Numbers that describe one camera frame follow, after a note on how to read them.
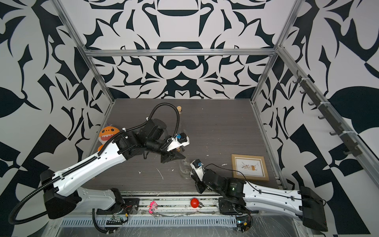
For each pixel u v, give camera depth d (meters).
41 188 0.37
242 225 0.71
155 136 0.52
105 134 0.91
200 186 0.67
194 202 0.73
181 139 0.55
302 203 0.46
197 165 0.66
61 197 0.40
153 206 0.74
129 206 0.73
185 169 0.73
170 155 0.56
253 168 0.86
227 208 0.74
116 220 0.68
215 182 0.57
